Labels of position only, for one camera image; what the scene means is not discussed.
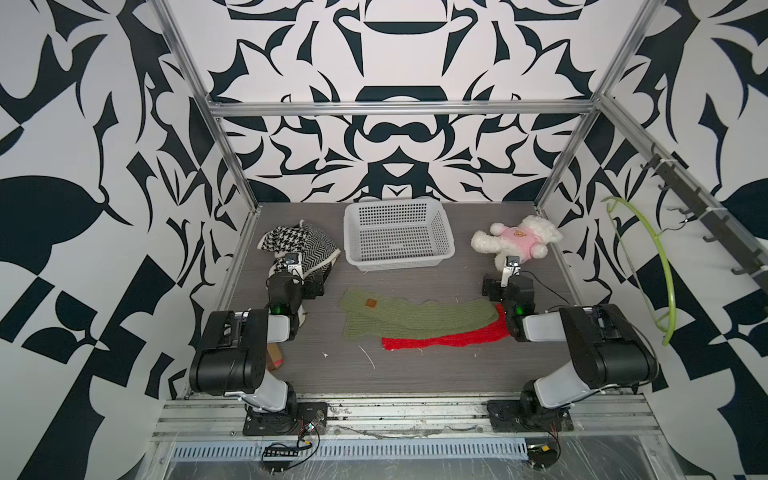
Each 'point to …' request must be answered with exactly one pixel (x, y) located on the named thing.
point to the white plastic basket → (399, 235)
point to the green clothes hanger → (672, 323)
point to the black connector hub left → (281, 452)
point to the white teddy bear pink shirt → (524, 241)
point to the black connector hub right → (541, 455)
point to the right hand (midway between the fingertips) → (504, 270)
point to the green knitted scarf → (374, 314)
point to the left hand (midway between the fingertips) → (302, 267)
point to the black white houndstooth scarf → (316, 250)
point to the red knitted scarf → (499, 328)
